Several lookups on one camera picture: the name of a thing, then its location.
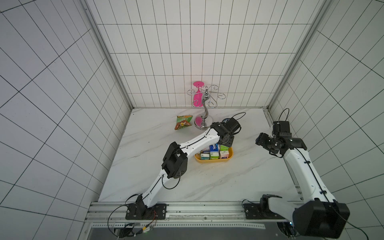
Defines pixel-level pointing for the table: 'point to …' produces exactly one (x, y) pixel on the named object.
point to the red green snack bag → (182, 121)
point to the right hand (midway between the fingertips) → (255, 139)
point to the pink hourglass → (198, 97)
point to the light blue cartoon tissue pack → (206, 150)
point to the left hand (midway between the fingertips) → (223, 143)
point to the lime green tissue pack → (214, 155)
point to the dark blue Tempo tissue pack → (214, 148)
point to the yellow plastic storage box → (197, 157)
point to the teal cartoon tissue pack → (205, 156)
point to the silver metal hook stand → (205, 122)
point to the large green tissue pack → (223, 148)
